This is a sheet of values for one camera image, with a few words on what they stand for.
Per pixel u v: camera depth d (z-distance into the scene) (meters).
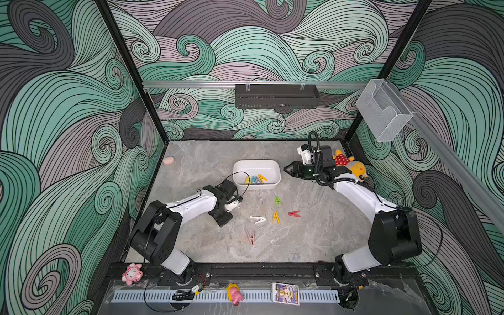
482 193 0.52
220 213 0.76
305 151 0.79
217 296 0.70
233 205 0.81
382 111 0.81
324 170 0.67
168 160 1.10
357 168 0.98
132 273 0.71
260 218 0.88
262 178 1.02
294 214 0.90
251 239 0.81
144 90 0.96
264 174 1.04
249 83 0.93
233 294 0.67
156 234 0.43
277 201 0.93
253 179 1.01
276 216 0.88
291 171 0.83
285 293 0.68
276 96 0.97
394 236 0.42
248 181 1.01
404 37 0.78
